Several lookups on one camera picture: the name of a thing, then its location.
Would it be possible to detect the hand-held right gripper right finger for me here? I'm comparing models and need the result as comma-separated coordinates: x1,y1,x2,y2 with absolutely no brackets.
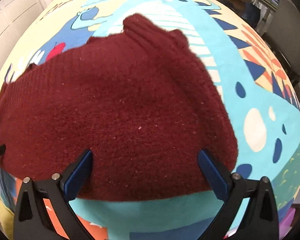
198,149,278,240

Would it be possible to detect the dark red knit sweater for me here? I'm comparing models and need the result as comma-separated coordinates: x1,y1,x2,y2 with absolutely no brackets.
0,14,238,202

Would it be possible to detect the grey chair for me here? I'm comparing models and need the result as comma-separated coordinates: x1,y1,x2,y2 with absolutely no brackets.
261,0,300,87

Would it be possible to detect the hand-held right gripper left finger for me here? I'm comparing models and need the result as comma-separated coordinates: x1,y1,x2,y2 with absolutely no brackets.
14,149,93,240

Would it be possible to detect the dark blue bag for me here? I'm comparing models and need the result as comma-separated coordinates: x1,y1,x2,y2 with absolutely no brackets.
240,2,262,28

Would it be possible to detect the yellow dinosaur printed blanket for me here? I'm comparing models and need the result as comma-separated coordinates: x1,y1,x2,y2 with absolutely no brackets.
0,0,300,240

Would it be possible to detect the white wardrobe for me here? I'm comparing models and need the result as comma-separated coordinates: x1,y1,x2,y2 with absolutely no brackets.
0,0,53,87

